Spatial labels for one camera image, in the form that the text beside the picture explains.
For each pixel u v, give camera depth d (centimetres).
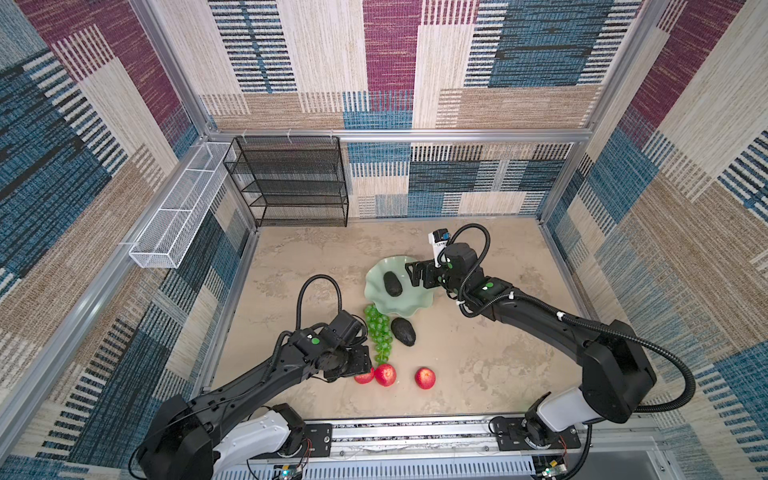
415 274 75
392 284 97
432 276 75
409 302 97
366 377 79
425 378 79
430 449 73
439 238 73
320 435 75
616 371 43
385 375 79
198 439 39
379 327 87
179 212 97
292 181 112
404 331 87
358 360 71
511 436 73
